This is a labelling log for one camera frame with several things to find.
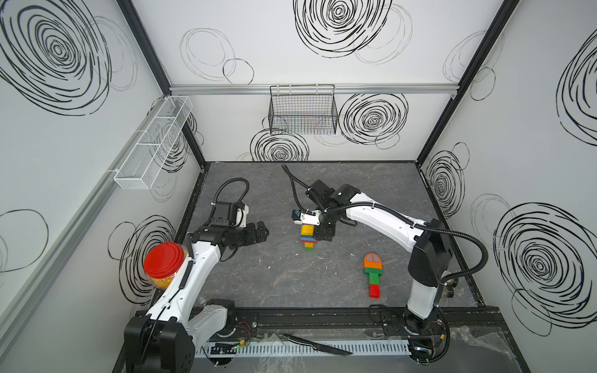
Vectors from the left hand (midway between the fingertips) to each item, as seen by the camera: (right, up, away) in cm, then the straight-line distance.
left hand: (257, 234), depth 81 cm
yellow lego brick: (+18, +2, -1) cm, 18 cm away
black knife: (+21, -32, -11) cm, 40 cm away
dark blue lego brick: (+17, 0, -1) cm, 17 cm away
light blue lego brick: (+18, -1, -1) cm, 18 cm away
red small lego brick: (+41, -19, -2) cm, 45 cm away
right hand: (+22, +2, +2) cm, 22 cm away
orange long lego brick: (+42, -12, +3) cm, 44 cm away
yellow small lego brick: (+18, -5, +5) cm, 20 cm away
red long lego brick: (+18, -3, +2) cm, 19 cm away
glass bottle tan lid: (+68, -17, -1) cm, 70 cm away
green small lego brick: (+18, -8, +8) cm, 22 cm away
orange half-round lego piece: (+42, -10, +4) cm, 43 cm away
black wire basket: (+16, +49, +16) cm, 54 cm away
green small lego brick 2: (+41, -16, 0) cm, 44 cm away
